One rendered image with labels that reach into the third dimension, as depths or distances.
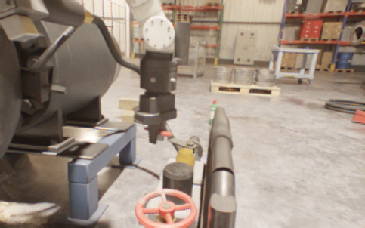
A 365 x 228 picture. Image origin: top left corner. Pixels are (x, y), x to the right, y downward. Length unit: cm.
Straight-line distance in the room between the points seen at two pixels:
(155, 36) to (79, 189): 72
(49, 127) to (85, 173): 26
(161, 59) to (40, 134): 76
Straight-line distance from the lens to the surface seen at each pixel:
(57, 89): 69
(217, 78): 463
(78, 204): 109
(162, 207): 30
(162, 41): 52
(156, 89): 54
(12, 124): 73
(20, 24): 61
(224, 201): 24
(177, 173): 36
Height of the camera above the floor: 68
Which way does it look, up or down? 15 degrees down
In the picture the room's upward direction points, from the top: 3 degrees clockwise
